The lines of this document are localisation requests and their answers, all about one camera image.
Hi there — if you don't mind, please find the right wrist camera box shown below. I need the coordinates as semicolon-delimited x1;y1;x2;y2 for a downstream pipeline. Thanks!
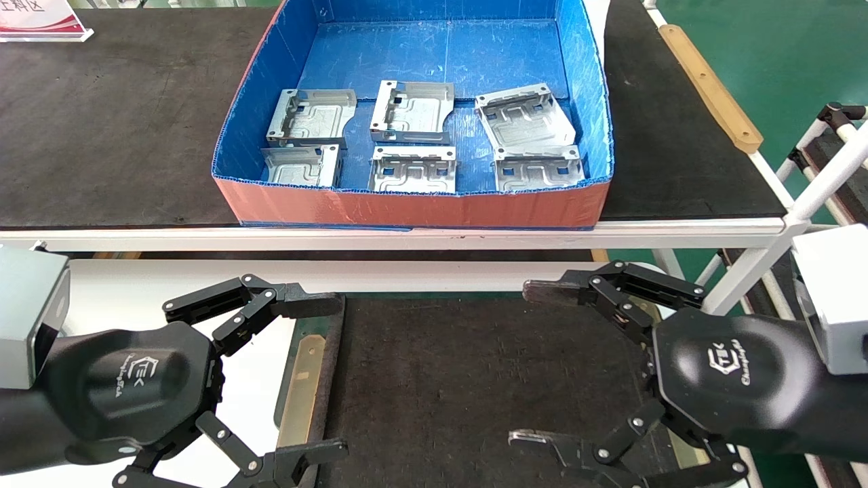
791;224;868;375

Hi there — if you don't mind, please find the white red sign stand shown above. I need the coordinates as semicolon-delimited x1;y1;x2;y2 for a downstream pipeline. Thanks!
0;0;95;43

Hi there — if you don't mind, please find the short tan plastic strip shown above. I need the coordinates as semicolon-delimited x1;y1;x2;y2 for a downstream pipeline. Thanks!
276;333;327;449

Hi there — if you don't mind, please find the white pipe rack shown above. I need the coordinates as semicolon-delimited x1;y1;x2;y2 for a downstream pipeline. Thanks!
651;102;868;488

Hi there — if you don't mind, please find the long tan wooden strip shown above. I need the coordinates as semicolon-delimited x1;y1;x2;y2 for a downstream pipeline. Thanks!
658;24;765;155

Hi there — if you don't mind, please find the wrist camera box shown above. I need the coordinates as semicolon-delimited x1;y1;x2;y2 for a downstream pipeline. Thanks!
0;244;71;391
791;224;868;375

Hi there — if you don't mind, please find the blue corrugated plastic box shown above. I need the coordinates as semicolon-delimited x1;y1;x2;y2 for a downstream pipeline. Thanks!
212;0;615;230

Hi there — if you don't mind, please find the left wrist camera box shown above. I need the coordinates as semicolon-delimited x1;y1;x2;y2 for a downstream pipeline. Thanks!
0;244;71;391

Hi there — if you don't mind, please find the large black table mat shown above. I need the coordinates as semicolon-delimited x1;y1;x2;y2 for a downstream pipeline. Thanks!
0;0;789;230

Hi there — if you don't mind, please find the silver metal bracket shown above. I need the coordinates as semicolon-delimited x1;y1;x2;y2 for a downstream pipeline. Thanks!
261;144;342;189
369;79;456;146
367;146;458;195
473;83;578;156
265;88;359;149
492;144;587;193

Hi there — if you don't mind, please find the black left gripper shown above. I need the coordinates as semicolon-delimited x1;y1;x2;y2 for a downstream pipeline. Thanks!
41;274;349;488

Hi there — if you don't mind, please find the small black work mat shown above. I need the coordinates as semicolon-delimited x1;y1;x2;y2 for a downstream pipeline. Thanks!
315;294;682;488

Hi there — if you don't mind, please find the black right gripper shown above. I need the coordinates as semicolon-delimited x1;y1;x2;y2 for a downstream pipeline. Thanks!
509;260;825;488

